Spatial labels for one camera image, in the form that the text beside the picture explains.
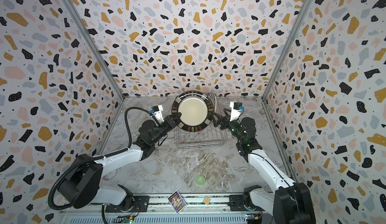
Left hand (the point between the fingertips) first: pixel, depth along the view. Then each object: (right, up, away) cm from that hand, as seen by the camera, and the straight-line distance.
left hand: (181, 111), depth 76 cm
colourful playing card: (-2, -44, -3) cm, 44 cm away
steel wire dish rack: (+16, -17, +22) cm, 32 cm away
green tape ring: (+10, -38, +6) cm, 39 cm away
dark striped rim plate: (+7, +2, +4) cm, 9 cm away
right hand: (+17, +1, -2) cm, 17 cm away
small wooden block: (+13, -44, -1) cm, 46 cm away
